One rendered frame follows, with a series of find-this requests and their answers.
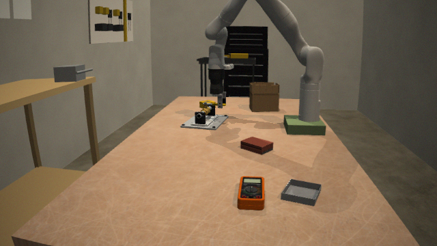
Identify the reddish-brown flat rectangular block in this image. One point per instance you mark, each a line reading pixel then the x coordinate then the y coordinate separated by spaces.
pixel 256 145

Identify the orange digital multimeter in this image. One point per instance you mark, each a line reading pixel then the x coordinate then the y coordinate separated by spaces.
pixel 251 193

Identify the brown cardboard box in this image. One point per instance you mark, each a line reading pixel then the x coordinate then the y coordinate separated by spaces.
pixel 265 97

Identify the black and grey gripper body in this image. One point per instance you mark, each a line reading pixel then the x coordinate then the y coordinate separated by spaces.
pixel 216 74

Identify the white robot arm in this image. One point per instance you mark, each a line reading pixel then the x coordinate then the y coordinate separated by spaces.
pixel 283 19

